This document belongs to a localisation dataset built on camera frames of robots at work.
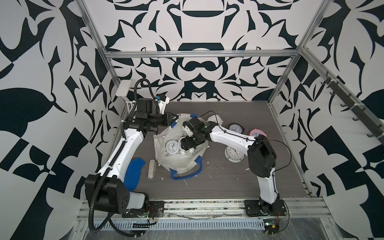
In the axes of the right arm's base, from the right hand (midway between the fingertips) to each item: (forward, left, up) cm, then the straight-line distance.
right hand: (186, 142), depth 88 cm
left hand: (+5, +4, +19) cm, 20 cm away
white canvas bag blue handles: (-16, +2, +3) cm, 16 cm away
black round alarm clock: (+15, -34, -7) cm, 37 cm away
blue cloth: (-16, +29, -7) cm, 34 cm away
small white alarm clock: (-1, +9, -4) cm, 10 cm away
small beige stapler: (-11, +19, -4) cm, 22 cm away
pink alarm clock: (+10, -45, -6) cm, 47 cm away
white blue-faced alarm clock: (-4, +1, -5) cm, 7 cm away
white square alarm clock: (+22, -20, -6) cm, 30 cm away
